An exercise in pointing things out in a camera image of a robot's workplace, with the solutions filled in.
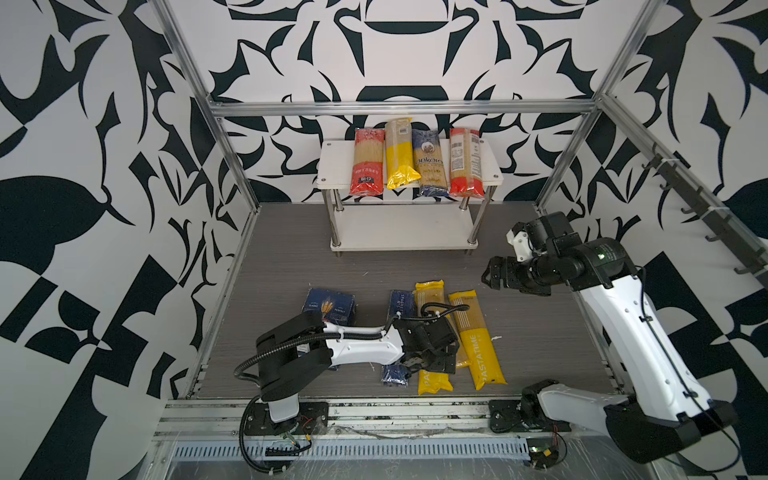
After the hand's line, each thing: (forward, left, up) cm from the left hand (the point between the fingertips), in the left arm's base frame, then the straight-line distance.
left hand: (443, 360), depth 81 cm
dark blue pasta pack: (+17, +10, 0) cm, 20 cm away
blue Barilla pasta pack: (+14, +28, +5) cm, 32 cm away
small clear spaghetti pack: (+11, -8, -1) cm, 14 cm away
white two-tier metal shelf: (+44, +8, +4) cm, 45 cm away
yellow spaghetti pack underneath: (+19, +2, +2) cm, 19 cm away
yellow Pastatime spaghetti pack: (+5, -11, 0) cm, 12 cm away
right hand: (+11, -10, +24) cm, 29 cm away
